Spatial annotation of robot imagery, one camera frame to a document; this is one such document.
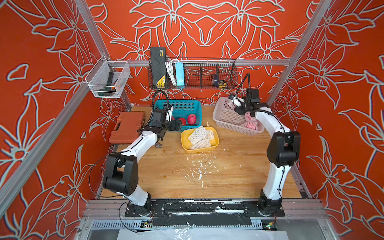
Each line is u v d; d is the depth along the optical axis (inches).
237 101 33.1
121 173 17.9
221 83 37.2
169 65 32.8
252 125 38.3
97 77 31.4
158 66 34.5
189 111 44.9
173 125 31.3
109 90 31.9
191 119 41.2
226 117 43.7
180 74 35.1
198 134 36.2
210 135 38.3
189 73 39.5
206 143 36.1
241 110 33.8
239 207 29.2
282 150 20.5
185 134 38.4
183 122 40.9
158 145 37.4
